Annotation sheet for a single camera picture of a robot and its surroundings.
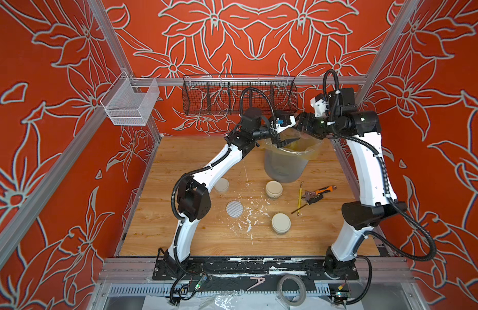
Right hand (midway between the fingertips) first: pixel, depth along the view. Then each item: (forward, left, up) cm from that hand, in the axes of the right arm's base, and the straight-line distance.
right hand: (297, 123), depth 70 cm
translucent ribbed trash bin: (0, +1, -28) cm, 28 cm away
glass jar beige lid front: (-26, +4, -32) cm, 41 cm away
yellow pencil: (-11, -8, -39) cm, 41 cm away
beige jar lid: (-5, +31, -36) cm, 48 cm away
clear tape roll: (-48, -2, -38) cm, 62 cm away
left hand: (+2, 0, -1) cm, 3 cm away
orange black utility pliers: (-8, -13, -39) cm, 42 cm away
